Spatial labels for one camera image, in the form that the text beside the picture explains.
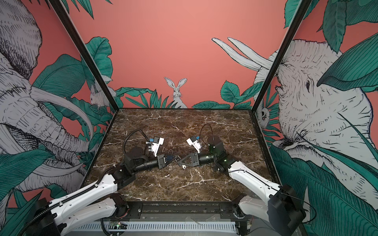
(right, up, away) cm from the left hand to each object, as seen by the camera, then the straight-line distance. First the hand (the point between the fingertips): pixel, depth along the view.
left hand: (178, 158), depth 67 cm
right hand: (+1, -2, 0) cm, 3 cm away
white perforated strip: (-9, -34, +3) cm, 36 cm away
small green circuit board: (-29, -34, +3) cm, 45 cm away
